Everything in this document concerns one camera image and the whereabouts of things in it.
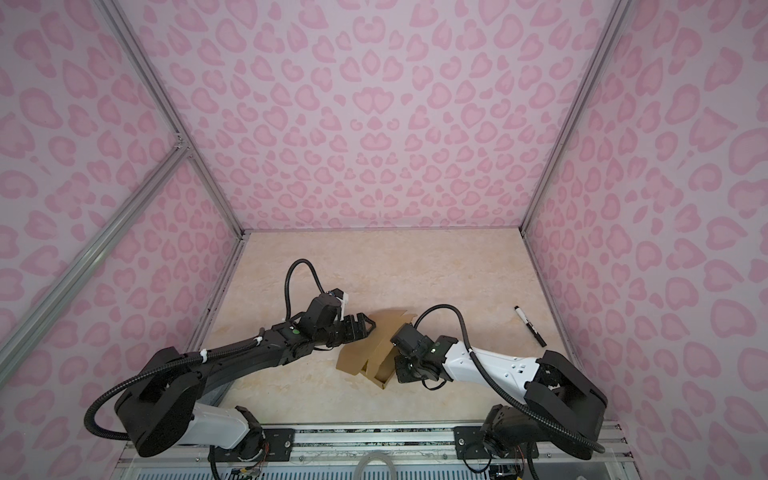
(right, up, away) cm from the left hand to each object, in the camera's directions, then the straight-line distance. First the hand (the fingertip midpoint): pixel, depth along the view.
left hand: (369, 324), depth 84 cm
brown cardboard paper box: (+2, -5, -10) cm, 12 cm away
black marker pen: (+49, -2, +9) cm, 50 cm away
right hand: (+9, -13, -2) cm, 16 cm away
